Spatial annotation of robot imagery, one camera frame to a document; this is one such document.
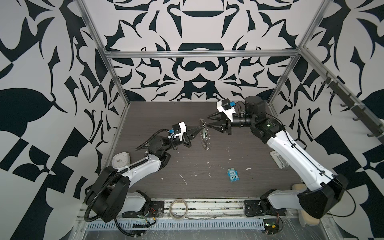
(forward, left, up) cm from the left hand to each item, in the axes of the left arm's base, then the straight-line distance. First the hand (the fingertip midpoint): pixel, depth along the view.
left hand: (203, 122), depth 62 cm
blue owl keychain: (-10, -18, -36) cm, 41 cm away
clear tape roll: (-26, +16, -38) cm, 49 cm away
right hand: (+2, -3, 0) cm, 3 cm away
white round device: (0, +45, -34) cm, 56 cm away
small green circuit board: (-33, -31, -37) cm, 59 cm away
